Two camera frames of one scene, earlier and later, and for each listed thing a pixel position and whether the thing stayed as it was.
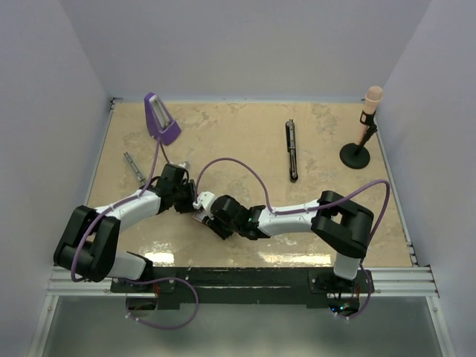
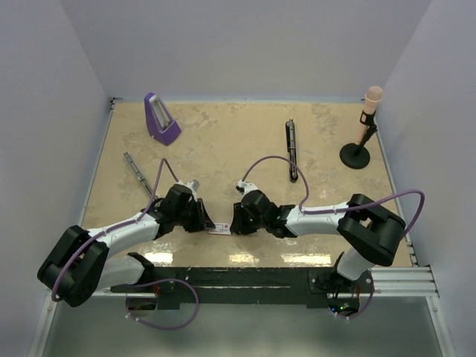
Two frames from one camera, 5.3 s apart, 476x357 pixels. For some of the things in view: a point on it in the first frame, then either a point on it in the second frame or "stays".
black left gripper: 188,207 -> 202,220
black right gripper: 214,224 -> 238,225
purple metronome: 161,126 stays
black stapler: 291,148 stays
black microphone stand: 355,155 stays
